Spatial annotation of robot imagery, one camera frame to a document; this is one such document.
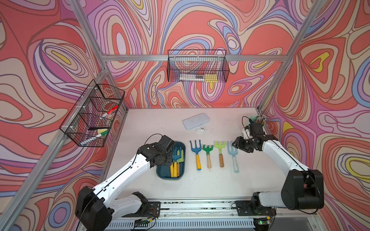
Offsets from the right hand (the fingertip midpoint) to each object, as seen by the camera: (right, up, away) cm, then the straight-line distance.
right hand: (236, 149), depth 87 cm
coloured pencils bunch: (+17, +18, +4) cm, 25 cm away
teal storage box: (-44, -13, -3) cm, 46 cm away
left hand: (-41, -4, -8) cm, 42 cm away
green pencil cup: (+15, +18, +9) cm, 25 cm away
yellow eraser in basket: (-15, +45, +4) cm, 47 cm away
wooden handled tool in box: (-35, -8, +2) cm, 36 cm away
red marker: (-68, +25, -12) cm, 73 cm away
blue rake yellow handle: (-24, -2, +8) cm, 25 cm away
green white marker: (-72, +11, -15) cm, 75 cm away
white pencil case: (-24, +17, +24) cm, 38 cm away
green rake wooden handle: (-16, -3, +8) cm, 19 cm away
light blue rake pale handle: (+1, -4, +7) cm, 8 cm away
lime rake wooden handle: (-8, -1, +10) cm, 13 cm away
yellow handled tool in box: (-38, -11, -2) cm, 40 cm away
